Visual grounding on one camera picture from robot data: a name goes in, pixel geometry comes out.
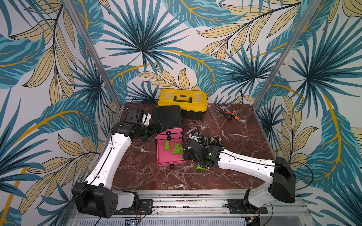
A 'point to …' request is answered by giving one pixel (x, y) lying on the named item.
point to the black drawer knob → (168, 133)
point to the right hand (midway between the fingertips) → (183, 150)
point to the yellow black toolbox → (193, 102)
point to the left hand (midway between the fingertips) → (161, 134)
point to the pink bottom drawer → (170, 157)
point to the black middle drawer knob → (168, 138)
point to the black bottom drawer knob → (171, 165)
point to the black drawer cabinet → (170, 116)
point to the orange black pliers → (225, 112)
